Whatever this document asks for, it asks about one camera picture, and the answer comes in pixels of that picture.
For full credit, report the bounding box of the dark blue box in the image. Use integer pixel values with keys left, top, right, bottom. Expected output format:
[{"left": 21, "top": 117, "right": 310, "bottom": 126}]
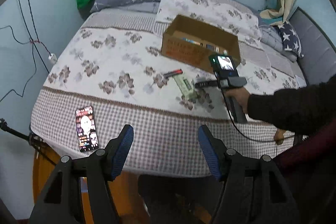
[{"left": 206, "top": 44, "right": 219, "bottom": 52}]

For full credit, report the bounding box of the floral white bed cover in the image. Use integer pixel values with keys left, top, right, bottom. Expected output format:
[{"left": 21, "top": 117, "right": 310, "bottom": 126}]
[{"left": 31, "top": 0, "right": 301, "bottom": 177}]

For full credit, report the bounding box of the light green wipes packet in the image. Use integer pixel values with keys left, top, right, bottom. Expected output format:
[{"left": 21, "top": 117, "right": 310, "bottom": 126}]
[{"left": 173, "top": 74, "right": 197, "bottom": 100}]

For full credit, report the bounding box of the blue toothbrush package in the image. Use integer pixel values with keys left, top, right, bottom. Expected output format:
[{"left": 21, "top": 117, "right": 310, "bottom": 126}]
[{"left": 181, "top": 38, "right": 203, "bottom": 47}]

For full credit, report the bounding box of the star pattern blue pillow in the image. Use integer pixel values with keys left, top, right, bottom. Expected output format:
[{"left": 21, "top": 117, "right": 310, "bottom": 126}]
[{"left": 274, "top": 21, "right": 304, "bottom": 58}]

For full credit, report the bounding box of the brown cardboard box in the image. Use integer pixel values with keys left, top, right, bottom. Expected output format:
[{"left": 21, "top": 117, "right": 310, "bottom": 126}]
[{"left": 161, "top": 15, "right": 241, "bottom": 73}]

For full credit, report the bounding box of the person's right hand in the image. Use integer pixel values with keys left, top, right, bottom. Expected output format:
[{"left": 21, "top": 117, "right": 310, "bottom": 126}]
[{"left": 224, "top": 88, "right": 251, "bottom": 114}]

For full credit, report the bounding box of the smartphone with lit screen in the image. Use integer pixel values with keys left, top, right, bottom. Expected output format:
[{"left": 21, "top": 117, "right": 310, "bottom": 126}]
[{"left": 75, "top": 106, "right": 100, "bottom": 153}]

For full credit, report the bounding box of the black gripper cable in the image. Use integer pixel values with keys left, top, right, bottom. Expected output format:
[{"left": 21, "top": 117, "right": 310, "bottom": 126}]
[{"left": 220, "top": 87, "right": 296, "bottom": 143}]

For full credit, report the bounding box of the black red marker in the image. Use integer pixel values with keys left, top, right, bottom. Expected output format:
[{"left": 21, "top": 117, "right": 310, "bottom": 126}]
[{"left": 163, "top": 69, "right": 183, "bottom": 79}]

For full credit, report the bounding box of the right forearm black sleeve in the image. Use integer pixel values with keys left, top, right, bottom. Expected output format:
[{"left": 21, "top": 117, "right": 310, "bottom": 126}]
[{"left": 247, "top": 76, "right": 335, "bottom": 136}]

